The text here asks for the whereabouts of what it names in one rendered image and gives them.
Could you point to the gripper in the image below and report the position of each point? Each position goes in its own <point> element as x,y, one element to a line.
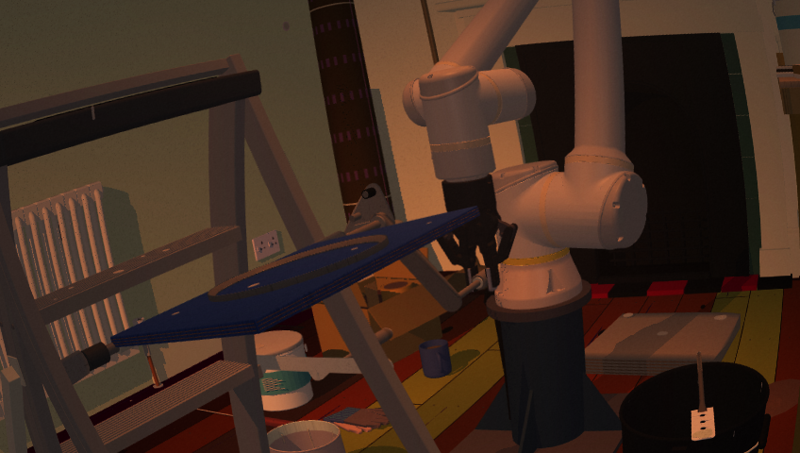
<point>470,203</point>

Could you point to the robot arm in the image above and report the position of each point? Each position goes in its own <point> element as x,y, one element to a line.
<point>590,200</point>

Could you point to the blue paint shelf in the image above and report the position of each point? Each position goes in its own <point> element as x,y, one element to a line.
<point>281,301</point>

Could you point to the white paint tin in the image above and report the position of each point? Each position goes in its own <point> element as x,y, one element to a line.
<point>284,394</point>

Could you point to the black kettle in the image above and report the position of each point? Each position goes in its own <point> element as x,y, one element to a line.
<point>662,412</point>

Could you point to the wooden stepladder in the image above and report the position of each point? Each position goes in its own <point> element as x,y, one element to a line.
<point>226,156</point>

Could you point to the white-ended stirrer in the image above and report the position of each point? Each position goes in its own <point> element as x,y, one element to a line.
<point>702,424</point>

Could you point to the wooden shelf unit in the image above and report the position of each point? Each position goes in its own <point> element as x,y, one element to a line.
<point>789,56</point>

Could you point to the brown cardboard box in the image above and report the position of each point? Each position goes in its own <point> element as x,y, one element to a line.
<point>400,312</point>

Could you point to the blue mug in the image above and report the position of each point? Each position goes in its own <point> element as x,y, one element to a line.
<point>435,359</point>

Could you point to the dark brown patterned roll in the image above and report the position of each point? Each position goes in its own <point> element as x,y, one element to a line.
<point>350,112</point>

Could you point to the fireplace with dark opening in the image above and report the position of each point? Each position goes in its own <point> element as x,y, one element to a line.
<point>662,156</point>

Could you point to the brown work gloves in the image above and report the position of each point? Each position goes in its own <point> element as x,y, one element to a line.
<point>359,419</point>

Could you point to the thin brown pole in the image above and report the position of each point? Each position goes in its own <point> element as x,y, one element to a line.
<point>430,31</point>

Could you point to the white bucket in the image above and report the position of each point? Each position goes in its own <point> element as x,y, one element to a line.
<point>306,439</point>

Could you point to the black grey cylinder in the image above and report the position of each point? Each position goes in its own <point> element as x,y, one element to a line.
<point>94,359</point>

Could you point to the white radiator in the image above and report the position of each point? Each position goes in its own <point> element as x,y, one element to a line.
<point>62,250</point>

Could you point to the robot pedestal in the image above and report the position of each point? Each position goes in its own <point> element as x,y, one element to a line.
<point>544,375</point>

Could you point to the white wall socket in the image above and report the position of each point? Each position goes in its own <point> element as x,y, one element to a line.
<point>267,244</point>

